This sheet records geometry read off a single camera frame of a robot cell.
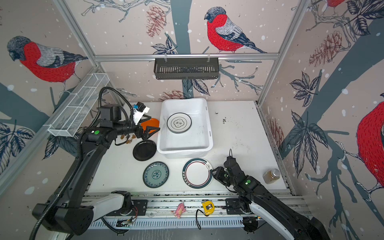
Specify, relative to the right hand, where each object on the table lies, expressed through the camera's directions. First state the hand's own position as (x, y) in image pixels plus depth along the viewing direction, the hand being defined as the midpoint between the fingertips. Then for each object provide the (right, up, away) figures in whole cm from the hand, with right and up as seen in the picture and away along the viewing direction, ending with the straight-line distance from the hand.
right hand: (210, 175), depth 81 cm
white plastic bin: (-7, +16, +17) cm, 24 cm away
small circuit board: (-43, -19, -10) cm, 48 cm away
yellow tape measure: (-2, -12, -9) cm, 15 cm away
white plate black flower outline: (-20, +28, +25) cm, 43 cm away
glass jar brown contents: (+31, +2, -6) cm, 32 cm away
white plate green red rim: (-8, -1, +4) cm, 9 cm away
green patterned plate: (-31, -1, +3) cm, 31 cm away
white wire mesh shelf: (-71, +34, -7) cm, 79 cm away
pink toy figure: (-16, -13, -10) cm, 23 cm away
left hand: (-29, +30, -13) cm, 44 cm away
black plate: (-41, +11, +11) cm, 44 cm away
